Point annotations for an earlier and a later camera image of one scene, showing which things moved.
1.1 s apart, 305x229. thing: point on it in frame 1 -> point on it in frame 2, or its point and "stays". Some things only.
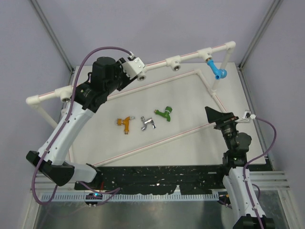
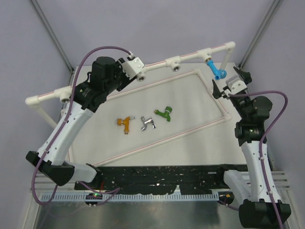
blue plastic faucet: [219, 73] stays
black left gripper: [118, 67] stays
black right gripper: [214, 116] -> [247, 76]
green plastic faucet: [166, 113] stays
